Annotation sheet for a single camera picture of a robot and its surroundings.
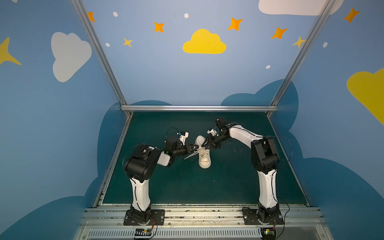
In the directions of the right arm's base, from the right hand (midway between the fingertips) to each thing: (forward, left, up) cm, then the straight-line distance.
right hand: (204, 145), depth 94 cm
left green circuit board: (-46, +29, -9) cm, 56 cm away
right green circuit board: (-43, -33, -11) cm, 56 cm away
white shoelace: (-8, 0, +2) cm, 9 cm away
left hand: (-1, +3, +1) cm, 4 cm away
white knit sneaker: (+6, +3, -5) cm, 9 cm away
